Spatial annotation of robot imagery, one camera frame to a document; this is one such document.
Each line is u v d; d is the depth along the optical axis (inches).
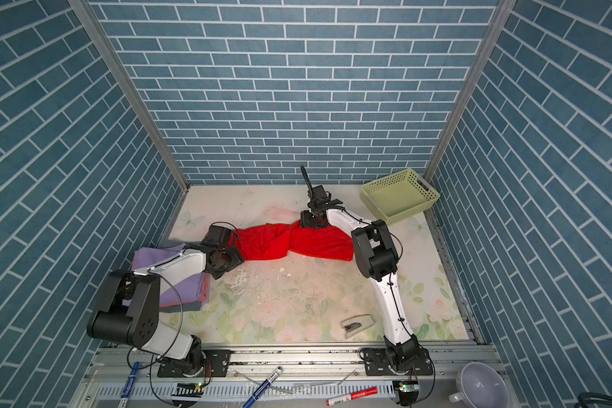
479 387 27.7
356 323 31.6
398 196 45.0
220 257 28.5
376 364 28.9
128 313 17.5
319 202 33.2
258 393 26.8
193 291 32.7
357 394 26.8
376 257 23.8
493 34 29.7
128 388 27.3
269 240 38.1
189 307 32.5
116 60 31.5
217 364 29.3
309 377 28.5
